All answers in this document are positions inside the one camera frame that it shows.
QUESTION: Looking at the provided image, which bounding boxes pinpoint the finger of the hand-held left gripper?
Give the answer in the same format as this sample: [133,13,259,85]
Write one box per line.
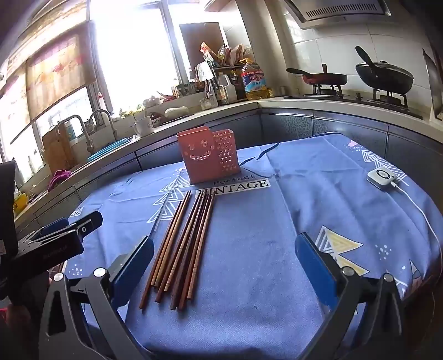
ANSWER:
[41,218,77,238]
[10,212,103,277]

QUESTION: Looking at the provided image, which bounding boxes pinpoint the hanging steel cleaver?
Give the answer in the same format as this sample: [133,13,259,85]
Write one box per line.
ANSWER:
[195,62,214,101]

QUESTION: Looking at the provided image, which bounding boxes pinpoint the brown board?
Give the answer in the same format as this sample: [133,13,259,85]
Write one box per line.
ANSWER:
[179,22,225,80]

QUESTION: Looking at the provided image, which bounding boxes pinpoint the white dough lump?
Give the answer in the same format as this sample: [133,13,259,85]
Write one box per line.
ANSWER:
[164,106,190,119]

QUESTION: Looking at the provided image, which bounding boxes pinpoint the pile of snack bags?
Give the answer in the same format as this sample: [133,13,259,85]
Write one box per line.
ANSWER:
[200,42,255,66]

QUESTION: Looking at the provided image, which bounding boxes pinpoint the blue plastic basin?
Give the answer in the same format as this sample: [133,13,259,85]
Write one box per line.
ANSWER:
[86,137,134,161]

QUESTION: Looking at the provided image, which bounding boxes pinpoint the kitchen window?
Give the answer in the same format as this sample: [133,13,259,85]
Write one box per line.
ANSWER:
[86,0,194,111]

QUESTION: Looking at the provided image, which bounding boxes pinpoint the angular steel faucet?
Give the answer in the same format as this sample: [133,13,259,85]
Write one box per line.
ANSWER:
[55,115,95,155]

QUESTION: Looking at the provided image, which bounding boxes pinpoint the blue printed tablecloth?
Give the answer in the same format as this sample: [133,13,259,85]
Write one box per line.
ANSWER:
[64,133,443,360]

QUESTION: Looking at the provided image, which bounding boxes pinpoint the white plastic jug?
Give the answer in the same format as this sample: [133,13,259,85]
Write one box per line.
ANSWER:
[217,75,238,104]

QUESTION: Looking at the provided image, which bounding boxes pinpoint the steel range hood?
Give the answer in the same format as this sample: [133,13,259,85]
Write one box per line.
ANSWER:
[284,0,392,30]

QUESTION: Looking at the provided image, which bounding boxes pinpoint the red frying pan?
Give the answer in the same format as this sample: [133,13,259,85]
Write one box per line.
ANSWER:
[286,64,348,87]

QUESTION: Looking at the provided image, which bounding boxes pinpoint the white mug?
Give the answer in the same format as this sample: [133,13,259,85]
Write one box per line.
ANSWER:
[132,116,155,138]

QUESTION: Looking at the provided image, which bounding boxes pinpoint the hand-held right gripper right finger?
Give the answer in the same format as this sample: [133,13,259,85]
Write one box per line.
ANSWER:
[295,233,408,360]

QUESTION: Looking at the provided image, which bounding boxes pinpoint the black gas stove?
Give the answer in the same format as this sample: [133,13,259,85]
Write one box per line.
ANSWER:
[284,83,424,120]

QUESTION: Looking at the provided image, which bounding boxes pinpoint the row of spice jars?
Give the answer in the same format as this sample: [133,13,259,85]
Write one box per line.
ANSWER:
[175,83,205,99]

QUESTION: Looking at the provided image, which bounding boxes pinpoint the bundle of wooden chopsticks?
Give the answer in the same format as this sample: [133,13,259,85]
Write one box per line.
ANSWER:
[139,190,217,311]

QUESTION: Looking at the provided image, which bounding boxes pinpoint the white cable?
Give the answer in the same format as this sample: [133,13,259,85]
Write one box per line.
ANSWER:
[395,183,443,250]

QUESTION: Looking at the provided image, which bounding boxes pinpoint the wooden cutting board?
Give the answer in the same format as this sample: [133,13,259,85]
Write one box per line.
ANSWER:
[42,122,78,175]

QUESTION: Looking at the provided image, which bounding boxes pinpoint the pink plastic chopstick holder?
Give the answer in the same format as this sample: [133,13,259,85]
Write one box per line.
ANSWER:
[176,126,243,184]

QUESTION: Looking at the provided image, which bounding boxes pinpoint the black wok with lid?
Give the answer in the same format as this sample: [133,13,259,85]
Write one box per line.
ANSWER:
[355,46,415,95]

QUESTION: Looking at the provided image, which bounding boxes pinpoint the curved steel faucet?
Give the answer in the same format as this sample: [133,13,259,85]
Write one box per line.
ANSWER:
[88,109,118,142]

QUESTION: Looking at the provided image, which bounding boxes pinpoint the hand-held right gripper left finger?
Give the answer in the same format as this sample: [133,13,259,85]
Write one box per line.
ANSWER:
[37,236,154,360]

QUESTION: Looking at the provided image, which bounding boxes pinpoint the metal spice rack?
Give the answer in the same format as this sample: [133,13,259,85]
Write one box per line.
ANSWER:
[211,64,258,102]

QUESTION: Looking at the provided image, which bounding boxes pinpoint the kitchen counter with cabinets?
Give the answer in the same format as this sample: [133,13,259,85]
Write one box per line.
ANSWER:
[14,95,443,236]

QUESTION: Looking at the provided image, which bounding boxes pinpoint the yellow cooking oil bottle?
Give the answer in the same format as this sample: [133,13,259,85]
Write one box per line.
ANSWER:
[240,58,269,102]

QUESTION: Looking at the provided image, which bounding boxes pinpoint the pink cloth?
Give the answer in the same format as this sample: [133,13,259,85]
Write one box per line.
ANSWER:
[48,169,73,192]

